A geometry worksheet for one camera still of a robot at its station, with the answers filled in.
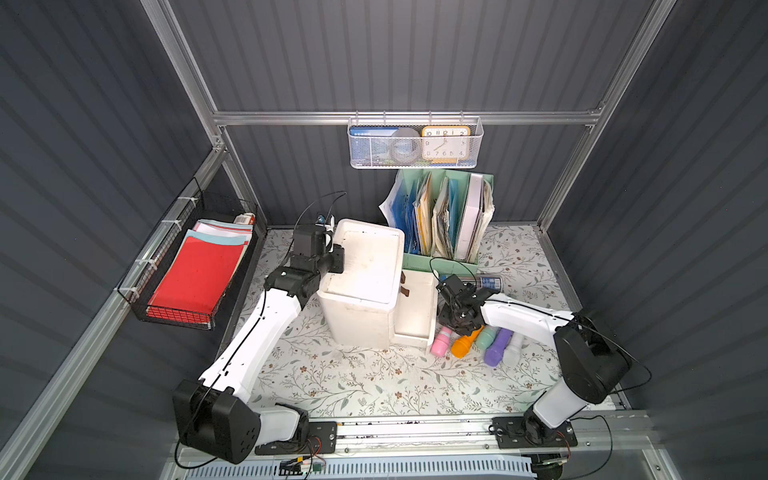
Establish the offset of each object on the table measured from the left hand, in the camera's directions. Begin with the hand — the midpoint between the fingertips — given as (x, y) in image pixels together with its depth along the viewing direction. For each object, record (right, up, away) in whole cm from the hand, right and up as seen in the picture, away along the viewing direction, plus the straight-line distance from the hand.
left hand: (331, 246), depth 79 cm
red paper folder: (-29, -6, -8) cm, 31 cm away
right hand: (+34, -22, +12) cm, 42 cm away
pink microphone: (+30, -28, +6) cm, 42 cm away
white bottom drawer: (+23, -23, +15) cm, 36 cm away
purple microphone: (+45, -30, +4) cm, 54 cm away
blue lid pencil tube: (+49, -12, +17) cm, 53 cm away
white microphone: (+50, -30, +4) cm, 59 cm away
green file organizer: (+32, +10, +15) cm, 36 cm away
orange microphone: (+37, -28, +6) cm, 47 cm away
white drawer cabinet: (+9, -13, -8) cm, 18 cm away
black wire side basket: (-36, -9, -18) cm, 41 cm away
